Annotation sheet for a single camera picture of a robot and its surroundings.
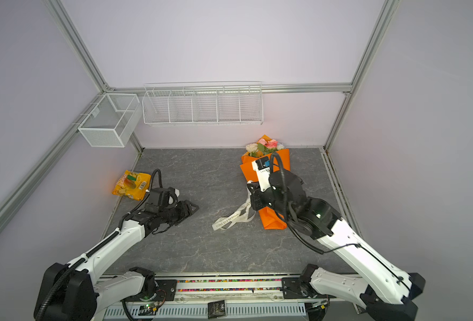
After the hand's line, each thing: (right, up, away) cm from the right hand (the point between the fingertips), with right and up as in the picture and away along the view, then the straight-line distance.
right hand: (248, 186), depth 64 cm
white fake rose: (+20, +18, +52) cm, 58 cm away
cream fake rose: (+3, +18, +52) cm, 55 cm away
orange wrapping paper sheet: (+11, -17, +25) cm, 32 cm away
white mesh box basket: (-66, +28, +32) cm, 79 cm away
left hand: (-22, -13, +19) cm, 32 cm away
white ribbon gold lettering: (-1, -10, +8) cm, 13 cm away
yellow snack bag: (-56, -3, +35) cm, 66 cm away
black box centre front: (-11, -43, +5) cm, 45 cm away
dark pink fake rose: (+14, +20, +48) cm, 53 cm away
